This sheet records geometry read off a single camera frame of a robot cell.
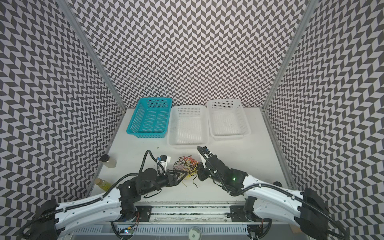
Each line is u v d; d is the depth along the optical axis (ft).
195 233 1.94
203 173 2.17
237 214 2.38
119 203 1.74
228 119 3.67
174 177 2.11
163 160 2.28
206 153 2.12
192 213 2.43
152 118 3.67
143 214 2.36
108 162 2.72
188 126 3.55
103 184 2.35
